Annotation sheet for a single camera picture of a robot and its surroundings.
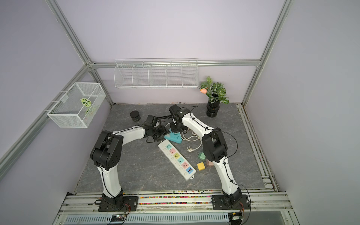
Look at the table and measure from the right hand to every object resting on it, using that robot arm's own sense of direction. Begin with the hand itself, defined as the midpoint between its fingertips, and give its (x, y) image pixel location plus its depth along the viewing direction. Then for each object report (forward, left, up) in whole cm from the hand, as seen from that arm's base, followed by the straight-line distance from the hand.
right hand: (176, 129), depth 96 cm
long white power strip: (-21, -2, -4) cm, 21 cm away
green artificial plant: (+14, -26, +22) cm, 37 cm away
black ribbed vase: (+17, -27, +2) cm, 32 cm away
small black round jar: (+15, +33, -3) cm, 36 cm away
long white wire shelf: (+33, +14, +23) cm, 42 cm away
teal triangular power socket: (-5, -1, -4) cm, 6 cm away
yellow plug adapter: (-24, -16, -5) cm, 30 cm away
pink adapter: (-22, -22, -5) cm, 32 cm away
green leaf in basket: (+2, +49, +24) cm, 55 cm away
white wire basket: (+3, +58, +20) cm, 61 cm away
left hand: (-3, +5, -3) cm, 7 cm away
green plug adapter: (-18, -17, -5) cm, 25 cm away
